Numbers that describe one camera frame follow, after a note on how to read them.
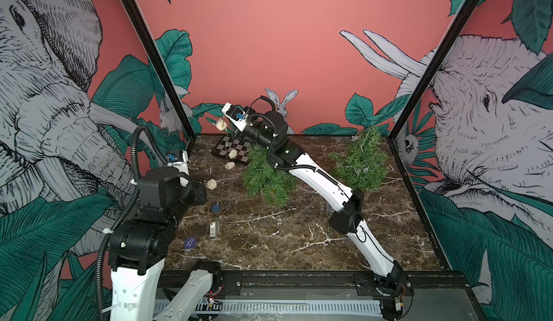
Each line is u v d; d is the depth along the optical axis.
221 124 0.65
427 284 0.76
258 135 0.61
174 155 0.48
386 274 0.63
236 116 0.55
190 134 1.22
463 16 0.75
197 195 0.51
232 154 0.79
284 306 0.70
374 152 0.71
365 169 0.77
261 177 0.79
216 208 0.95
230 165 0.82
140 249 0.33
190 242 0.84
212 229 0.72
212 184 0.67
